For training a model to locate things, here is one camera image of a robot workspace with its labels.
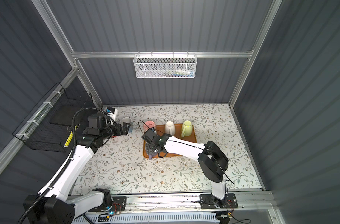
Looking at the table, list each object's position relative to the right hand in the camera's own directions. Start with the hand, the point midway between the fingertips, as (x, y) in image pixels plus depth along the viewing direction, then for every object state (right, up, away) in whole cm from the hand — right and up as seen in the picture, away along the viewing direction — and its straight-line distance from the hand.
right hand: (153, 148), depth 85 cm
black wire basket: (-53, +14, -14) cm, 56 cm away
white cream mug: (+10, +12, +9) cm, 18 cm away
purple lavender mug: (-1, -5, +3) cm, 6 cm away
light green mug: (+22, +11, +9) cm, 26 cm away
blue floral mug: (-20, +17, +15) cm, 30 cm away
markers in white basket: (+15, +49, +6) cm, 51 cm away
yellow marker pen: (-39, +7, -18) cm, 43 cm away
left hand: (-16, +15, -8) cm, 23 cm away
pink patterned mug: (-4, +14, +9) cm, 17 cm away
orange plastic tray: (-5, -6, +5) cm, 10 cm away
